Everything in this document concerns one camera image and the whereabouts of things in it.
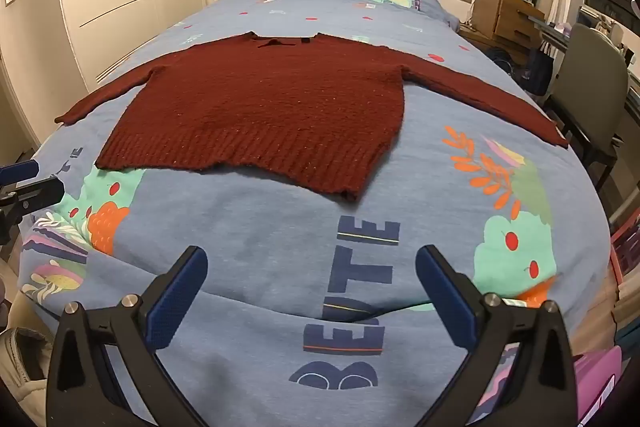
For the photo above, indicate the dark red knit sweater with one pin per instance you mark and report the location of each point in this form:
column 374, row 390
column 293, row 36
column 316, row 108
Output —
column 265, row 107

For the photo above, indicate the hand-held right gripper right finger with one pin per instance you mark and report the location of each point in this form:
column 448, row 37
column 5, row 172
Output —
column 447, row 294

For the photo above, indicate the white shoe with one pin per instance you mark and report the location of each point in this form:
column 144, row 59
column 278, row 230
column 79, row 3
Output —
column 20, row 367

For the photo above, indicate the blue printed blanket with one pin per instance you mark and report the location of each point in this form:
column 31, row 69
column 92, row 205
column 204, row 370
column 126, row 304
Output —
column 280, row 257

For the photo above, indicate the wooden drawer cabinet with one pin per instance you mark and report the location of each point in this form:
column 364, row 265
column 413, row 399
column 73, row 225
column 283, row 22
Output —
column 505, row 19

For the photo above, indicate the cluttered desk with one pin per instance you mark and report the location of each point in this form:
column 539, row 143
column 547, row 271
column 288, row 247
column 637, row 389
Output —
column 607, row 24

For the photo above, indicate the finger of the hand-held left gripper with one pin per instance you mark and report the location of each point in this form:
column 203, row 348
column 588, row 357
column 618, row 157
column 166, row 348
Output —
column 40, row 197
column 20, row 170

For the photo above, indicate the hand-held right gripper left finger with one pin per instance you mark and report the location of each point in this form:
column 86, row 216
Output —
column 172, row 302

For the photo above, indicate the pink box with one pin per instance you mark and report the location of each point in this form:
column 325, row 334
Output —
column 600, row 382

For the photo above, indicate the dark bag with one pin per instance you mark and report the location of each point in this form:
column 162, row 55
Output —
column 540, row 72

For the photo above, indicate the grey-green chair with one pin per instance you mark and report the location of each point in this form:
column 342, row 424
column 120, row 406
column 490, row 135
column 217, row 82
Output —
column 592, row 87

